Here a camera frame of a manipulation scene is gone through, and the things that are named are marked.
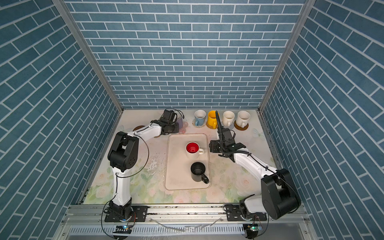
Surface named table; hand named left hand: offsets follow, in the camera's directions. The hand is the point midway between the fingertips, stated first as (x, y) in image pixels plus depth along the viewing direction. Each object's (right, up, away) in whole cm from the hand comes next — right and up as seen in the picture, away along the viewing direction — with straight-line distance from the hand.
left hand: (177, 127), depth 103 cm
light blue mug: (+16, +8, +5) cm, 19 cm away
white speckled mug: (+47, +7, +3) cm, 48 cm away
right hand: (+24, -9, -14) cm, 29 cm away
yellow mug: (+25, +5, +2) cm, 25 cm away
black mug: (+15, -25, -17) cm, 34 cm away
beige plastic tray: (+8, -21, -11) cm, 25 cm away
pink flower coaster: (+5, -1, +7) cm, 8 cm away
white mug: (+37, +7, +5) cm, 38 cm away
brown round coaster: (+47, -1, +2) cm, 48 cm away
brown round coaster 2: (-29, 0, +5) cm, 30 cm away
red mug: (+11, -15, -7) cm, 20 cm away
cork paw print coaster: (-5, -3, -32) cm, 33 cm away
